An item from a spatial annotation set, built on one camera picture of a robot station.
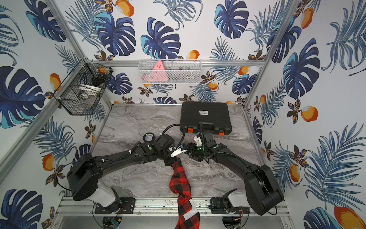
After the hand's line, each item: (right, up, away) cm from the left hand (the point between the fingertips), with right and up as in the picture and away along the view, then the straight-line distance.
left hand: (177, 154), depth 82 cm
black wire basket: (-53, +37, -3) cm, 65 cm away
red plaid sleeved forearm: (+6, -28, -12) cm, 31 cm away
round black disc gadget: (-21, +8, +17) cm, 28 cm away
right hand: (+4, +1, +1) cm, 5 cm away
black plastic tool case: (+27, +23, +23) cm, 42 cm away
